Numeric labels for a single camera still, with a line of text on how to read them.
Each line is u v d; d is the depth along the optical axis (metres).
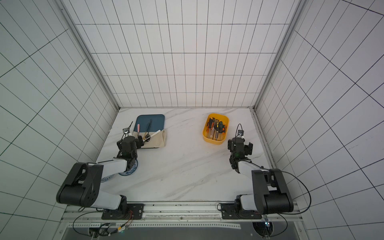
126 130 0.78
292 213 0.43
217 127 1.03
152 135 1.01
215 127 1.04
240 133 0.78
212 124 1.06
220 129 1.03
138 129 1.06
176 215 0.73
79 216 0.64
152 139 1.00
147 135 1.01
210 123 1.06
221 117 1.09
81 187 0.44
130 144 0.70
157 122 1.11
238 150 0.69
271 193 0.43
